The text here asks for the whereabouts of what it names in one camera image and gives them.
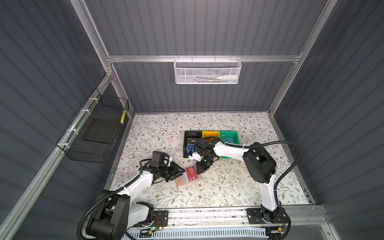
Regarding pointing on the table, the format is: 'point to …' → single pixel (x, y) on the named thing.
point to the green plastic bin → (229, 137)
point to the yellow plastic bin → (205, 134)
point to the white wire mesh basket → (207, 71)
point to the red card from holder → (192, 173)
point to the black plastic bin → (191, 137)
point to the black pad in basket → (101, 130)
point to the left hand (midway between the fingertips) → (184, 171)
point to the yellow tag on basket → (123, 117)
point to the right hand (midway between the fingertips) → (199, 173)
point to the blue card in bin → (190, 148)
